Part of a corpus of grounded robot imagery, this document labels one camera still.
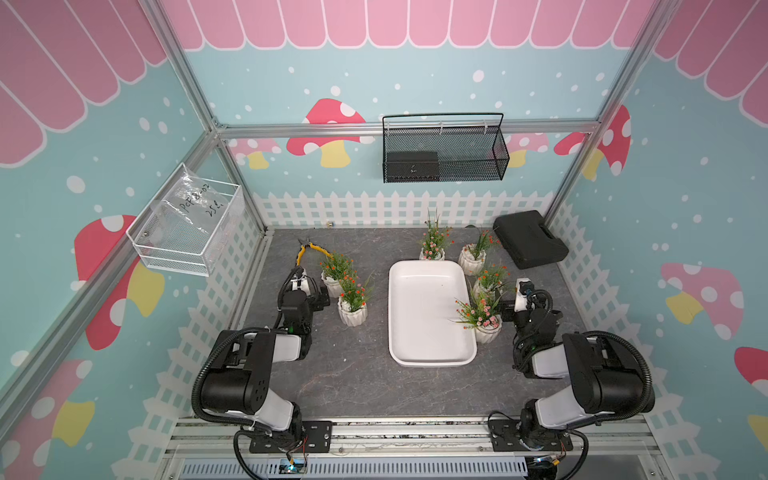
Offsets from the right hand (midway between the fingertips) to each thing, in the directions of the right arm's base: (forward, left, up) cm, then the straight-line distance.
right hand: (514, 287), depth 90 cm
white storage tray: (+3, +27, -9) cm, 29 cm away
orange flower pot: (+6, +55, +3) cm, 55 cm away
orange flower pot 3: (+3, +6, -1) cm, 7 cm away
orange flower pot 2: (-4, +48, +1) cm, 49 cm away
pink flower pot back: (+16, +23, +5) cm, 28 cm away
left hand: (+3, +63, -2) cm, 63 cm away
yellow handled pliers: (+25, +71, -8) cm, 75 cm away
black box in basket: (+27, +30, +25) cm, 48 cm away
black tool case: (+24, -13, -6) cm, 28 cm away
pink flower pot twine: (-11, +13, +3) cm, 17 cm away
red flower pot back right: (+15, +10, -3) cm, 18 cm away
